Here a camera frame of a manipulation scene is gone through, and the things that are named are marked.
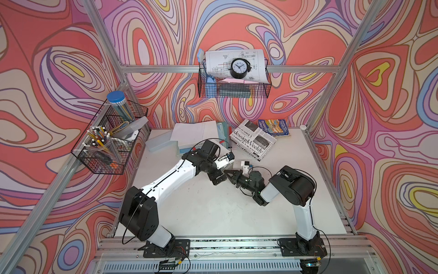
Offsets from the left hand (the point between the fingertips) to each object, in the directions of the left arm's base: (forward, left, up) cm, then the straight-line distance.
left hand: (221, 170), depth 83 cm
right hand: (+2, -1, -8) cm, 9 cm away
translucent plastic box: (+32, +42, -14) cm, 55 cm away
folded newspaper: (+26, -19, -6) cm, 33 cm away
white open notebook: (+33, +18, -9) cm, 39 cm away
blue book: (+39, -37, -8) cm, 55 cm away
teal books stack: (+36, -3, -9) cm, 38 cm away
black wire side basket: (+7, +43, +18) cm, 47 cm away
